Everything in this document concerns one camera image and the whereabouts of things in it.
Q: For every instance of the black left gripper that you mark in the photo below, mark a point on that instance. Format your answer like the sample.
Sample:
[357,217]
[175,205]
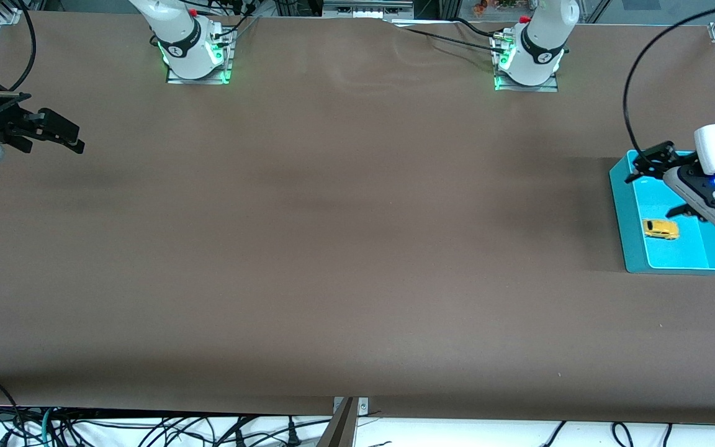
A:
[672,162]

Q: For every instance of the yellow beetle toy car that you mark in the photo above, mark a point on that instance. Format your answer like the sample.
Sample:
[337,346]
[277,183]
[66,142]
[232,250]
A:
[660,230]

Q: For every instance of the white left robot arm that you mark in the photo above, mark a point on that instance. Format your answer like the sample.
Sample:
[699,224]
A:
[544,37]

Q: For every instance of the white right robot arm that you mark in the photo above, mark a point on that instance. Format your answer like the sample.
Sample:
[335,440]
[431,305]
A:
[180,37]

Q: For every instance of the grey box behind table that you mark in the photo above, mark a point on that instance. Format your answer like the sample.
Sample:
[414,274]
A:
[364,9]

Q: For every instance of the brown slanted bar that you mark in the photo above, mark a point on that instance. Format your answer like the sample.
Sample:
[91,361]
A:
[340,428]

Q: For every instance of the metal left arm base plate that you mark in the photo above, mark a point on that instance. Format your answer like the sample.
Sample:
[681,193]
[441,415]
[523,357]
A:
[550,87]

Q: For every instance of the silver table edge bracket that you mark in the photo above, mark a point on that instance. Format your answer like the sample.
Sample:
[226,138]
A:
[364,406]

